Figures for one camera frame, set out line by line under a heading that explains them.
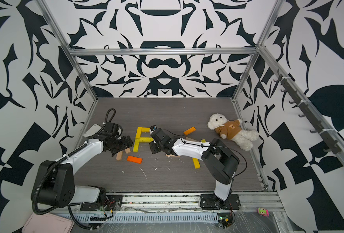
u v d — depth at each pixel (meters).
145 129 1.02
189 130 1.01
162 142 0.68
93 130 1.00
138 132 0.99
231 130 0.93
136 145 0.93
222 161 0.47
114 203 0.74
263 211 0.70
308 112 0.55
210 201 0.74
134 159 0.88
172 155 0.66
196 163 0.87
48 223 0.68
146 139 0.96
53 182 0.43
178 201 0.76
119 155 0.87
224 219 0.71
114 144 0.74
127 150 0.91
